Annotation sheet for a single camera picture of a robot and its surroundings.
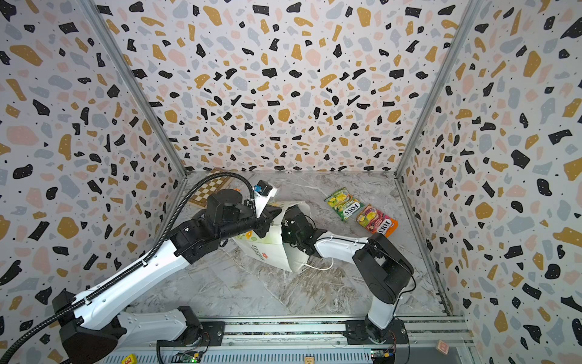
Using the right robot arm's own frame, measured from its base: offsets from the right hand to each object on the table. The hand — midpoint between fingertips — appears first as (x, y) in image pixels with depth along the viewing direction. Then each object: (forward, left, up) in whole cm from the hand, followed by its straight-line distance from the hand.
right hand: (265, 226), depth 85 cm
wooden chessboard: (+30, +32, -11) cm, 45 cm away
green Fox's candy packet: (+20, -33, -12) cm, 40 cm away
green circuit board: (-39, +21, -12) cm, 46 cm away
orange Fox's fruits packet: (+10, -47, -12) cm, 49 cm away
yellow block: (-40, +37, -10) cm, 55 cm away
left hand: (-6, -8, +21) cm, 23 cm away
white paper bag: (-10, -3, +6) cm, 12 cm away
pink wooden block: (-36, -59, -12) cm, 70 cm away
